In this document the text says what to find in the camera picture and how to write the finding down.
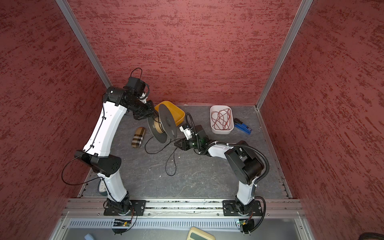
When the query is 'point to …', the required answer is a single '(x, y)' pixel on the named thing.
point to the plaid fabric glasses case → (138, 137)
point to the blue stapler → (239, 124)
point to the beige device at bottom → (195, 233)
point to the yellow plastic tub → (177, 115)
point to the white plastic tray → (217, 108)
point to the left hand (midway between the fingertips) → (153, 117)
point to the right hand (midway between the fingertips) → (175, 146)
